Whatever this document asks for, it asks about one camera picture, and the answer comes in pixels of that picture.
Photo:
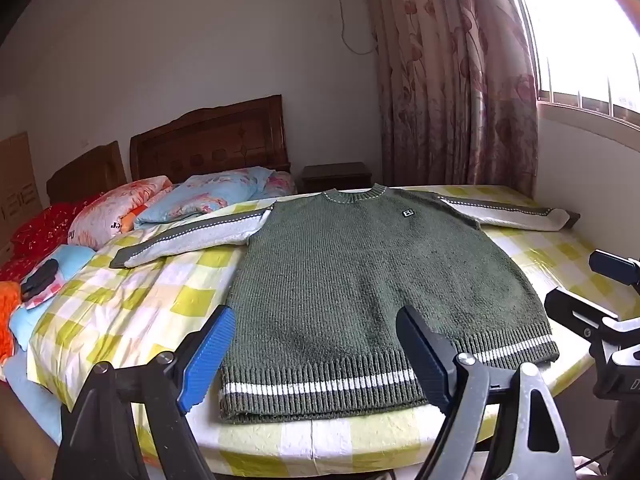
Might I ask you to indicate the light blue cloth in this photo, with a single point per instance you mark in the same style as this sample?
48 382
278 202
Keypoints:
72 260

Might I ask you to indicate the yellow checked tablecloth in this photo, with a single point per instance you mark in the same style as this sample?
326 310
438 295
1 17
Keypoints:
150 300

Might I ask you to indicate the green knit sweater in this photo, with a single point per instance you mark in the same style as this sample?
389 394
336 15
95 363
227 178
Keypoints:
350 285

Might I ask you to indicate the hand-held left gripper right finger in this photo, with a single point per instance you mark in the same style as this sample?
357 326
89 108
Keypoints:
425 355

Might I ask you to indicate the large wooden headboard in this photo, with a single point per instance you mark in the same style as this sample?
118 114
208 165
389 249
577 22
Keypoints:
210 140

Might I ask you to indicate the small wooden headboard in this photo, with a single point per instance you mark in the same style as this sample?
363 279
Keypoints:
90 175

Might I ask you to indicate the barred window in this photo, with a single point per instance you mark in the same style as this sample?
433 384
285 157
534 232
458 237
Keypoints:
585 35

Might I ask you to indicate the black object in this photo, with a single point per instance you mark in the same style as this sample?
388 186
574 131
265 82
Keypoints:
40 277

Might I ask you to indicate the orange cloth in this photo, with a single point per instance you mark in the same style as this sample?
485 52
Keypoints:
7 320

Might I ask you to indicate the blue floral pillow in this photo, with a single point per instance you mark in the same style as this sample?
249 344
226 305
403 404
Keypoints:
200 195

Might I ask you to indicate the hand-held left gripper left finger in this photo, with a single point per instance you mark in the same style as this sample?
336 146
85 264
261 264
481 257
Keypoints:
207 360

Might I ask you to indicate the pink floral curtain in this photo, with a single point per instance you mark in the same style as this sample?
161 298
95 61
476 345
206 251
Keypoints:
450 85

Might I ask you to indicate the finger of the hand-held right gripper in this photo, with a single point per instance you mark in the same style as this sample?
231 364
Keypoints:
575 310
612 265

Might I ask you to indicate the red patterned blanket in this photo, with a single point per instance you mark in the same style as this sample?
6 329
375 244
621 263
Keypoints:
40 232

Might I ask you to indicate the cardboard box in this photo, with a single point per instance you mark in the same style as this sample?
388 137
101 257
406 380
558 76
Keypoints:
17 195

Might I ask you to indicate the dark wooden nightstand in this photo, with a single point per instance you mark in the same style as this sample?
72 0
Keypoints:
335 177

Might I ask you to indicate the pink floral pillow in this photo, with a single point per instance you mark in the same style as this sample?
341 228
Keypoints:
110 215

